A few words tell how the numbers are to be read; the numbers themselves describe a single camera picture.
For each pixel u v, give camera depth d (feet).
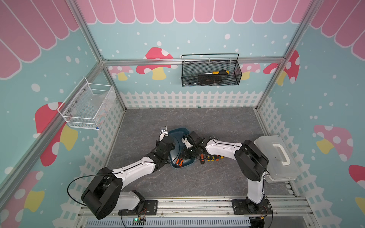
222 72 3.00
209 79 2.86
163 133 2.43
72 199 1.41
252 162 1.63
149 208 2.46
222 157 2.02
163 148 2.15
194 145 2.46
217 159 2.94
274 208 2.49
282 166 2.53
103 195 1.37
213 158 2.94
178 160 2.94
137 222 2.39
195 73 3.29
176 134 2.96
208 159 2.94
